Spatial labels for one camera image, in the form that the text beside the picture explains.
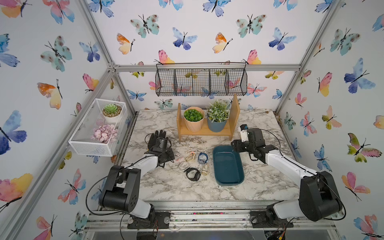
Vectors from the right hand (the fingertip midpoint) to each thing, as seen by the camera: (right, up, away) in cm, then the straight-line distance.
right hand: (237, 140), depth 89 cm
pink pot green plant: (-26, +14, +4) cm, 29 cm away
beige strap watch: (-27, -10, +5) cm, 29 cm away
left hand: (-40, -8, +6) cm, 41 cm away
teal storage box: (-5, -16, +2) cm, 17 cm away
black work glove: (-43, 0, -14) cm, 45 cm away
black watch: (-24, -20, -3) cm, 31 cm away
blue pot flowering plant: (-11, +16, 0) cm, 20 cm away
